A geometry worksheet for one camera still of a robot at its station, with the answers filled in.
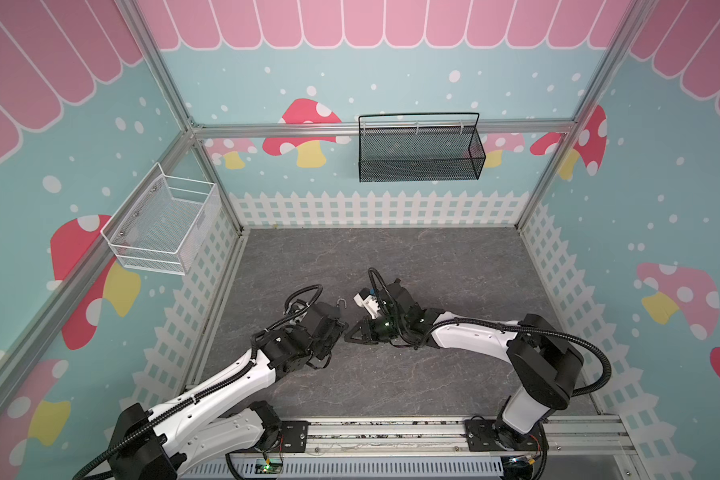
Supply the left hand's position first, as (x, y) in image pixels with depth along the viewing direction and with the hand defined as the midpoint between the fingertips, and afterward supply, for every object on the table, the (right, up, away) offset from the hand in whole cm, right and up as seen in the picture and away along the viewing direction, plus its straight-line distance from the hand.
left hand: (343, 331), depth 79 cm
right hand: (0, -1, -2) cm, 2 cm away
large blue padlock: (-3, +3, +18) cm, 19 cm away
